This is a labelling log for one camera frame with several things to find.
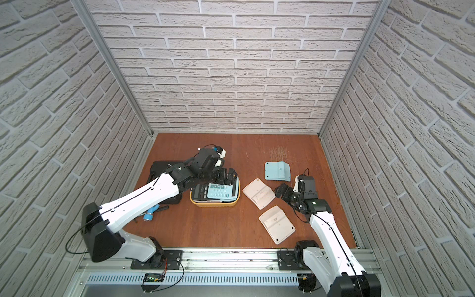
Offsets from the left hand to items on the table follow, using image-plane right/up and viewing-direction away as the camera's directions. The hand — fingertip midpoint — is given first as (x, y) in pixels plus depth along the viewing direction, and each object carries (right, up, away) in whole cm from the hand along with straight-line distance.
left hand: (226, 167), depth 78 cm
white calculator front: (+23, -26, +3) cm, 35 cm away
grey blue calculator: (-1, -13, +6) cm, 14 cm away
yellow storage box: (-5, -19, +9) cm, 21 cm away
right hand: (+27, -13, +5) cm, 30 cm away
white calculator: (+16, -14, +12) cm, 24 cm away
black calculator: (-13, -13, +8) cm, 20 cm away
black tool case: (-37, -2, +17) cm, 41 cm away
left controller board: (-28, -44, -6) cm, 52 cm away
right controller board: (+32, -44, -9) cm, 55 cm away
